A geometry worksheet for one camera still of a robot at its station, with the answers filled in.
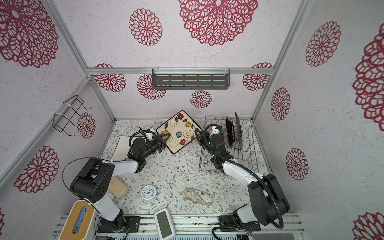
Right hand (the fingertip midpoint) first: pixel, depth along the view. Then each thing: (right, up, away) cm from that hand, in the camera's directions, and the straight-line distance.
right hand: (194, 128), depth 80 cm
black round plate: (+23, -2, +12) cm, 26 cm away
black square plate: (-7, -1, +5) cm, 9 cm away
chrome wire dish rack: (+35, -18, +17) cm, 43 cm away
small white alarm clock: (-24, -36, 0) cm, 43 cm away
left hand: (-13, -5, +6) cm, 15 cm away
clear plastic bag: (+2, -36, 0) cm, 37 cm away
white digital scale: (-14, -46, -10) cm, 49 cm away
